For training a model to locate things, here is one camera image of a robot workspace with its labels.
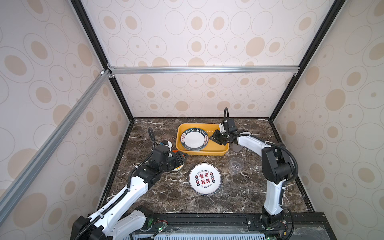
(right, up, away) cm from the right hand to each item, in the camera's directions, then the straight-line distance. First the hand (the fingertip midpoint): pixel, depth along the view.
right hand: (210, 137), depth 97 cm
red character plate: (-4, -24, -9) cm, 26 cm away
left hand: (-13, -8, -21) cm, 26 cm away
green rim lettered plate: (-10, -1, +9) cm, 14 cm away
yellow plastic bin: (+2, -7, +2) cm, 8 cm away
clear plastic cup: (+15, -16, -6) cm, 23 cm away
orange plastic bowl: (-18, -17, -10) cm, 27 cm away
